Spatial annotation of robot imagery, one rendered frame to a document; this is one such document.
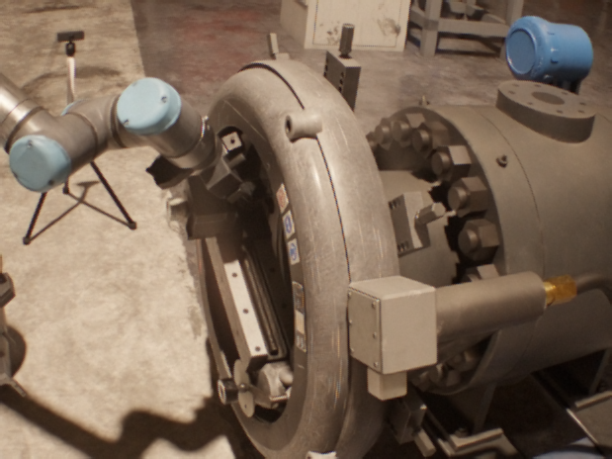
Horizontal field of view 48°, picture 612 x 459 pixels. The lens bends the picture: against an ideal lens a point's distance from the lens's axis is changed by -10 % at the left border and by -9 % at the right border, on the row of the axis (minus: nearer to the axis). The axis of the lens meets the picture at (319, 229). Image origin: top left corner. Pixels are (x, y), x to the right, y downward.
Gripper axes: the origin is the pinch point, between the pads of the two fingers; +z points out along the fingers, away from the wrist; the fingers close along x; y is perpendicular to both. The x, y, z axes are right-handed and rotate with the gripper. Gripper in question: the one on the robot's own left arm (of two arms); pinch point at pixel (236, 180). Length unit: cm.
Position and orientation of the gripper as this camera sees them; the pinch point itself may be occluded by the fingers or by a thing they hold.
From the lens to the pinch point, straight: 139.0
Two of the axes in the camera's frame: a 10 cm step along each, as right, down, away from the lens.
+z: 3.4, 3.0, 8.9
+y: 8.2, -5.7, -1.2
